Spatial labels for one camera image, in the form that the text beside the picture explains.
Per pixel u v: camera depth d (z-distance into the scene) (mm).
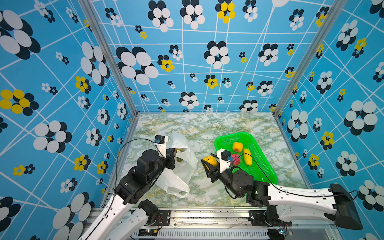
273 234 706
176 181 676
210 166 593
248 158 891
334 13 695
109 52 848
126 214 445
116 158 983
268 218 652
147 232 721
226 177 578
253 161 884
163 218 728
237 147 940
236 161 868
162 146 576
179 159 911
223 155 548
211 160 629
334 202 418
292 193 471
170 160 587
